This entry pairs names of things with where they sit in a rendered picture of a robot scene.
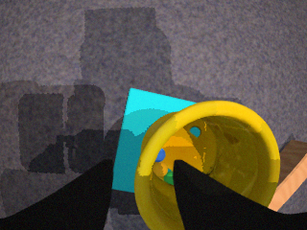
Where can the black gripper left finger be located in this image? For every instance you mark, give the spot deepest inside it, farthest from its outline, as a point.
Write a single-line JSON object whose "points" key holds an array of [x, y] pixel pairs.
{"points": [[82, 204]]}

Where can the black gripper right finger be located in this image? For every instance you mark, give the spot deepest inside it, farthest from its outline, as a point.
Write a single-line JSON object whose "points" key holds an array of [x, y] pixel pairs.
{"points": [[206, 204]]}

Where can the yellow cup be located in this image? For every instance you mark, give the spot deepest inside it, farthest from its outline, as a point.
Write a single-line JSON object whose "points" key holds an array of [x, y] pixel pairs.
{"points": [[235, 146]]}

